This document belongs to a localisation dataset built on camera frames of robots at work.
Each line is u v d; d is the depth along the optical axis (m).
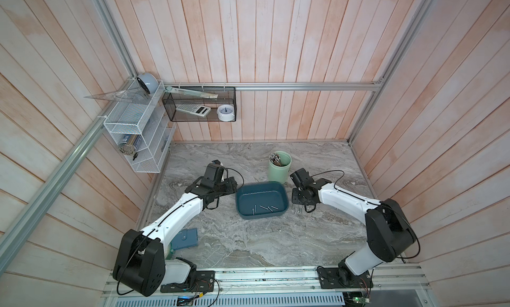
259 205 0.93
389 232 0.45
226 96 0.95
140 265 0.40
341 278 0.66
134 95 0.86
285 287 0.73
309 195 0.65
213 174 0.65
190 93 0.91
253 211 0.91
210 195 0.60
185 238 0.82
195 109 0.98
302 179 0.72
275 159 0.90
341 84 0.97
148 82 0.83
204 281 0.73
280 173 0.94
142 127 0.70
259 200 0.95
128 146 0.76
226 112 0.95
